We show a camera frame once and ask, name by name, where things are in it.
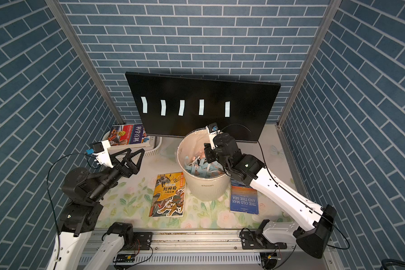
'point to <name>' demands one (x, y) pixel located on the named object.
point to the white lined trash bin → (205, 181)
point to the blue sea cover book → (243, 198)
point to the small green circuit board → (125, 257)
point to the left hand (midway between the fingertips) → (142, 151)
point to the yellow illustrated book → (168, 198)
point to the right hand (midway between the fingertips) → (209, 143)
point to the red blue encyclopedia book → (128, 136)
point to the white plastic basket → (155, 142)
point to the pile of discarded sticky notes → (200, 167)
